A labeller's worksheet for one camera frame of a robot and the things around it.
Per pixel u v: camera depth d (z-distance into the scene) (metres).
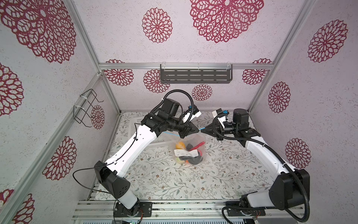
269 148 0.50
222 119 0.63
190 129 0.58
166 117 0.53
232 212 0.73
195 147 0.80
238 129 0.61
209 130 0.68
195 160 0.81
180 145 0.83
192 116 0.59
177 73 0.93
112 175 0.40
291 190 0.41
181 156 0.80
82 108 0.75
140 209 0.73
